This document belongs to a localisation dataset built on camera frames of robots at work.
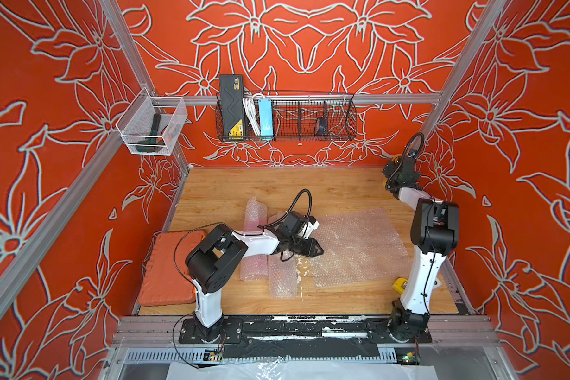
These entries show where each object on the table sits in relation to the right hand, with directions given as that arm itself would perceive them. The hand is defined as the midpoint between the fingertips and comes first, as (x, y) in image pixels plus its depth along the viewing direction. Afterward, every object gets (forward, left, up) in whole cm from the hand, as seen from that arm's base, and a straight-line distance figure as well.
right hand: (397, 163), depth 102 cm
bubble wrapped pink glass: (-46, +59, -5) cm, 75 cm away
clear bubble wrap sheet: (-33, +19, -15) cm, 41 cm away
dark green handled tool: (-12, +95, +20) cm, 98 cm away
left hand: (-37, +35, -10) cm, 52 cm away
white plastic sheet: (-72, +52, -14) cm, 90 cm away
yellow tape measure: (-48, +8, -13) cm, 50 cm away
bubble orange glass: (-48, +49, -6) cm, 69 cm away
